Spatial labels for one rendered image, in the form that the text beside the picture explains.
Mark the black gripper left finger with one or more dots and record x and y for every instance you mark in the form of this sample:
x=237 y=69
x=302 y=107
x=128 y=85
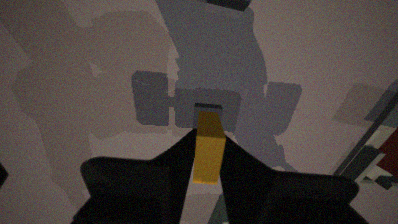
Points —
x=166 y=177

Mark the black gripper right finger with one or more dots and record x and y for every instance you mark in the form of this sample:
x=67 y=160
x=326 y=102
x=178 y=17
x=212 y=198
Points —
x=251 y=188

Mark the yellow rectangular block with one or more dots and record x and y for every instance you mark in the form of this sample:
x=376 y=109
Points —
x=210 y=144

